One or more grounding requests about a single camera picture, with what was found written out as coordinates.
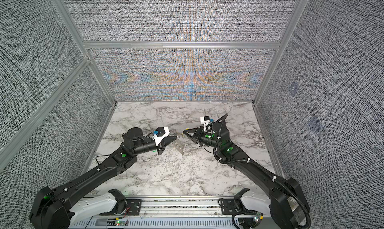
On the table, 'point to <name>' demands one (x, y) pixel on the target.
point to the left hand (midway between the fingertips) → (175, 137)
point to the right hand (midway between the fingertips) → (183, 131)
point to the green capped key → (154, 151)
